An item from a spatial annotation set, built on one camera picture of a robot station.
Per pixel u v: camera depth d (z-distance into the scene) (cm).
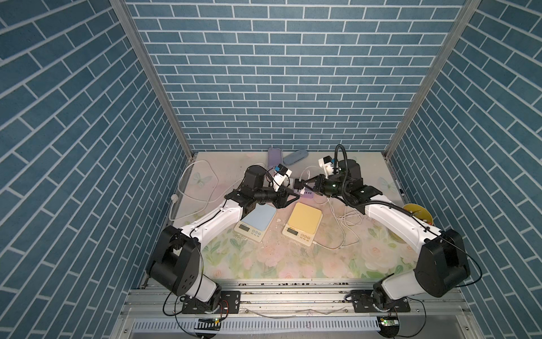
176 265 43
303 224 91
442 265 42
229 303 73
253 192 65
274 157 118
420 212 85
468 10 71
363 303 73
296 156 120
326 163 75
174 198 105
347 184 63
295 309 73
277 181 71
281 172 71
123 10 70
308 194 78
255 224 91
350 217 95
